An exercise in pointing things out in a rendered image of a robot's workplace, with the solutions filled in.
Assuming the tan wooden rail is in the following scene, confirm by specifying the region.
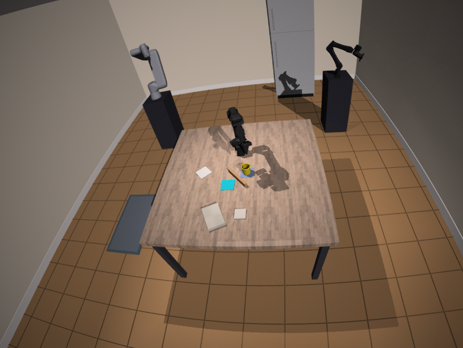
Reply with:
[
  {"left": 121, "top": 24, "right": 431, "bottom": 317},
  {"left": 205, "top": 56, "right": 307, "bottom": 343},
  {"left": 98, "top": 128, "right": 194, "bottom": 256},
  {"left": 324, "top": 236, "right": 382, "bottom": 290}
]
[{"left": 228, "top": 168, "right": 247, "bottom": 188}]

